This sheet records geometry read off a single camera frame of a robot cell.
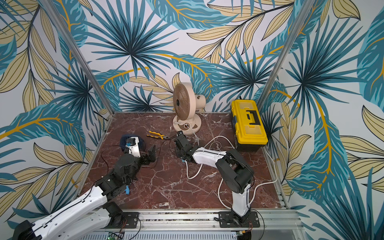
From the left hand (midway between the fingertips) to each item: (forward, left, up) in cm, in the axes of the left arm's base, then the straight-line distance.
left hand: (146, 147), depth 76 cm
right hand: (+10, -16, -16) cm, 24 cm away
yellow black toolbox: (+16, -57, -3) cm, 59 cm away
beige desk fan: (+25, -19, +8) cm, 33 cm away
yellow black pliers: (+20, -3, -19) cm, 28 cm away
